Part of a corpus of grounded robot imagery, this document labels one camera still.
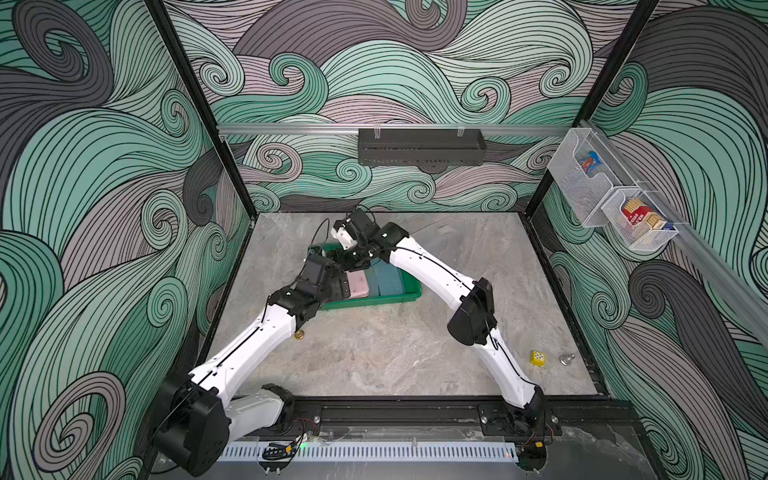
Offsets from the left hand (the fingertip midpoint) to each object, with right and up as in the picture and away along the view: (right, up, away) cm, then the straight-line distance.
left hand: (332, 278), depth 83 cm
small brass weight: (-10, -18, +4) cm, 21 cm away
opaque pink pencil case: (+7, -3, +10) cm, 12 cm away
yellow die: (+58, -22, -1) cm, 62 cm away
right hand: (+2, +4, +3) cm, 5 cm away
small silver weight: (+66, -22, -1) cm, 69 cm away
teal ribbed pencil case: (+15, -2, +14) cm, 21 cm away
